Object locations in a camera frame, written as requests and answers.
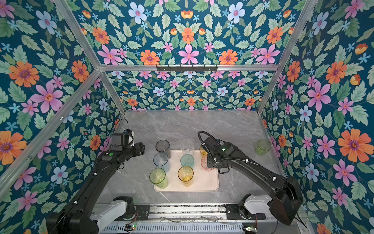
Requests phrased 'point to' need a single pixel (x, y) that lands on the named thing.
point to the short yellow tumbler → (202, 151)
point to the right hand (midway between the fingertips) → (212, 163)
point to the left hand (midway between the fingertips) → (141, 143)
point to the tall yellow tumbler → (186, 174)
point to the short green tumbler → (263, 147)
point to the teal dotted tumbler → (187, 160)
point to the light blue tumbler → (160, 160)
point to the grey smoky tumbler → (163, 146)
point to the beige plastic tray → (204, 181)
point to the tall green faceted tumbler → (157, 176)
